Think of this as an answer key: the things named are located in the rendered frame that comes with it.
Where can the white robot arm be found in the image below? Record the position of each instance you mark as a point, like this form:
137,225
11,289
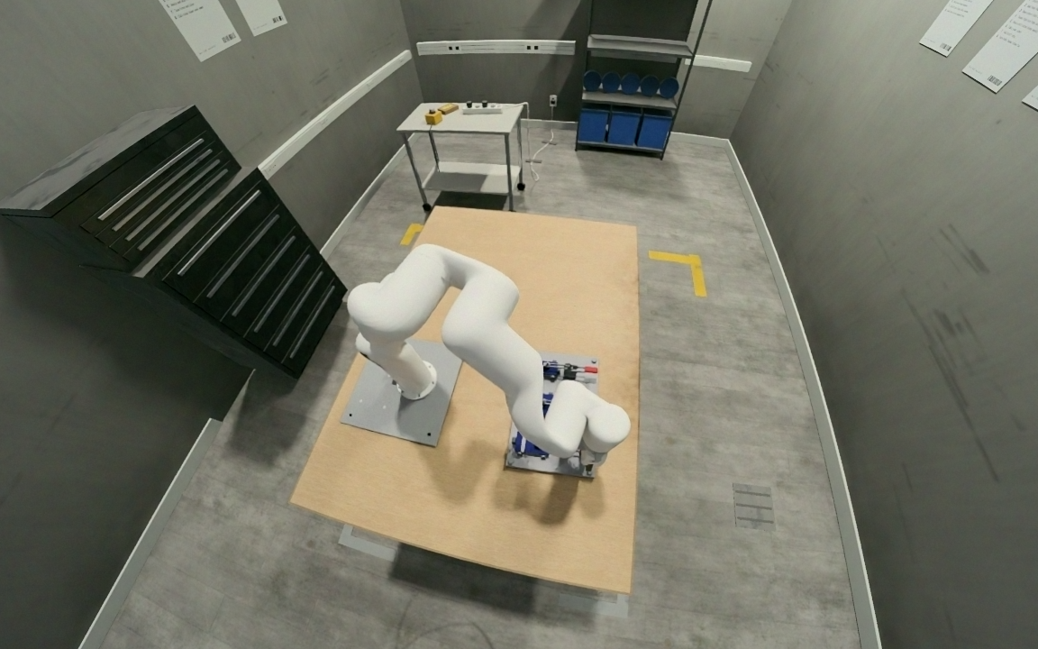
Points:
476,330

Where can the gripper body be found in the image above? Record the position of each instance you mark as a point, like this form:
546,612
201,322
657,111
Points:
588,458

